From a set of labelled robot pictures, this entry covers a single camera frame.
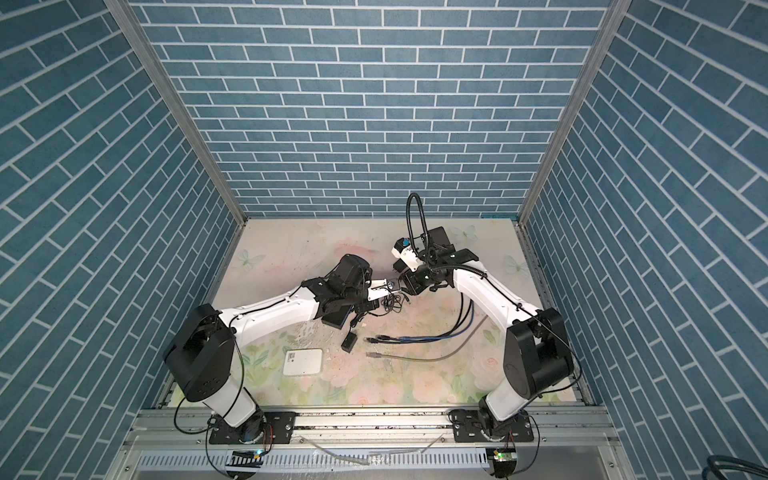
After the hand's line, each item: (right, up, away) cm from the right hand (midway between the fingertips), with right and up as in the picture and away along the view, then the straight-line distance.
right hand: (399, 278), depth 85 cm
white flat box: (-27, -23, -2) cm, 36 cm away
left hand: (-5, -3, +2) cm, 7 cm away
